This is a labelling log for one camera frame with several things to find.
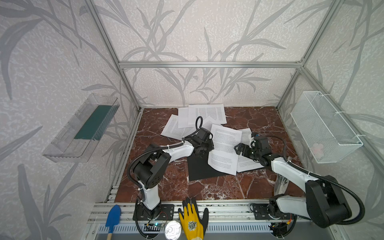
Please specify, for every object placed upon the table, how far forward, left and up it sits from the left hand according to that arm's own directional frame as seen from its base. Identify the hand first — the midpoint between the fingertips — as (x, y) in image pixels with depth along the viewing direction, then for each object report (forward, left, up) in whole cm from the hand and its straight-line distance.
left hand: (215, 142), depth 92 cm
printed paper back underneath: (+28, +24, -9) cm, 37 cm away
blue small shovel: (-39, +51, -7) cm, 65 cm away
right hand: (-2, -15, +1) cm, 15 cm away
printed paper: (+15, +31, -9) cm, 36 cm away
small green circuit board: (-43, +32, -8) cm, 54 cm away
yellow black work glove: (-43, +11, -4) cm, 44 cm away
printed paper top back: (+34, -3, -8) cm, 35 cm away
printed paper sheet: (-11, -18, -7) cm, 22 cm away
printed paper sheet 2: (-7, -5, -5) cm, 10 cm away
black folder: (-14, +10, -7) cm, 18 cm away
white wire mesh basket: (-12, -45, +28) cm, 54 cm away
